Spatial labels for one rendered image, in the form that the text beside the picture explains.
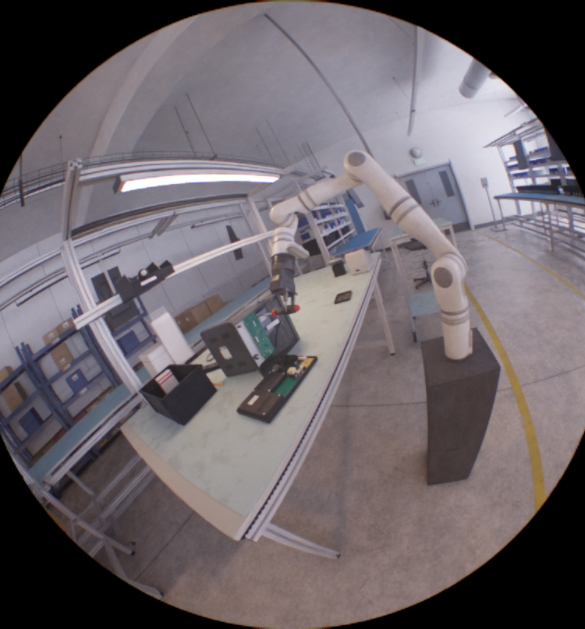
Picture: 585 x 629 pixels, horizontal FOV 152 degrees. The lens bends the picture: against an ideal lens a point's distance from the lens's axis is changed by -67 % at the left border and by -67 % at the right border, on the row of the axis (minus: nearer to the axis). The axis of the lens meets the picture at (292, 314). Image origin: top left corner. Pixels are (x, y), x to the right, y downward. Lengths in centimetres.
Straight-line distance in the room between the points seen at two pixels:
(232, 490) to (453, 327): 69
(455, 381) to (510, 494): 95
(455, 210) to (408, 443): 665
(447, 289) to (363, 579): 132
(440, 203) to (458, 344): 666
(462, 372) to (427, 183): 673
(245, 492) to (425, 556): 107
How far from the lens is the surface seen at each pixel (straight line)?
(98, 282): 242
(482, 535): 140
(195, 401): 79
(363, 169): 70
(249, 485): 48
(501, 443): 160
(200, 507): 53
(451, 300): 65
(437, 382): 71
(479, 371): 74
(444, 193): 730
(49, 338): 415
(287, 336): 84
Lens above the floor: 135
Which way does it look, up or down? 17 degrees down
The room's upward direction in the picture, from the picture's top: 25 degrees counter-clockwise
